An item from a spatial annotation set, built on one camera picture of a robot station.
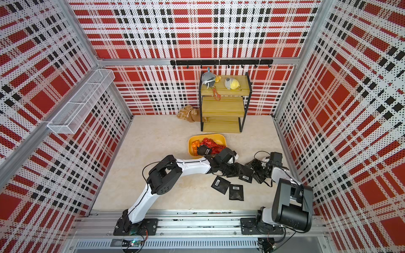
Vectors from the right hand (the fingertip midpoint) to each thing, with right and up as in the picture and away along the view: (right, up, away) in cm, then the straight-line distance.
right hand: (250, 168), depth 90 cm
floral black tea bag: (-28, +9, +9) cm, 31 cm away
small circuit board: (-57, -28, -21) cm, 67 cm away
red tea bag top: (-25, +15, +11) cm, 31 cm away
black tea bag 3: (-9, -12, -5) cm, 16 cm away
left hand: (-4, -3, -2) cm, 5 cm away
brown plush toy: (-39, +34, +21) cm, 56 cm away
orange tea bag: (-33, +13, +13) cm, 38 cm away
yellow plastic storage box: (-18, +17, +14) cm, 28 cm away
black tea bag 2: (-18, -9, -3) cm, 20 cm away
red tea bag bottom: (-20, +10, +7) cm, 24 cm away
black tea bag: (-2, -5, -1) cm, 6 cm away
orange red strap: (-19, +41, -4) cm, 45 cm away
